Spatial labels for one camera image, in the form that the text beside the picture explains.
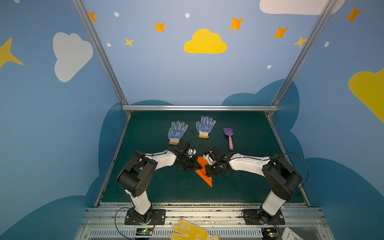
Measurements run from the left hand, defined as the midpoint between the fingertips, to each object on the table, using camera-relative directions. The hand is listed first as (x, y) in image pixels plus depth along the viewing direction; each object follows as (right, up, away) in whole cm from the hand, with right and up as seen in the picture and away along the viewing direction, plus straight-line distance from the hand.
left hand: (203, 168), depth 86 cm
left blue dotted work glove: (-18, +20, +24) cm, 36 cm away
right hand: (+2, -4, +4) cm, 6 cm away
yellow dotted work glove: (-7, -26, -16) cm, 31 cm away
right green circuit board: (+32, -28, -15) cm, 45 cm away
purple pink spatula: (+21, +20, +22) cm, 36 cm away
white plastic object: (+39, -26, -17) cm, 50 cm away
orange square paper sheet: (0, -3, +2) cm, 4 cm away
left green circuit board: (-30, -27, -14) cm, 43 cm away
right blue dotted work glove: (+4, +25, +28) cm, 38 cm away
